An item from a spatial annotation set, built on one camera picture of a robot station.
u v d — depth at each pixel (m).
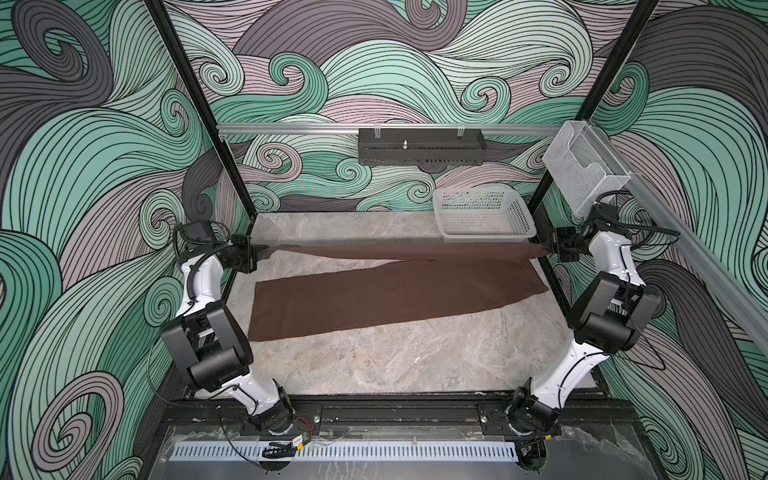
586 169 0.78
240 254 0.74
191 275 0.53
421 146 0.95
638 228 0.63
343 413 0.75
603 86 0.84
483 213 1.22
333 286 0.97
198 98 0.86
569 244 0.77
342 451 0.70
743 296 0.52
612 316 0.53
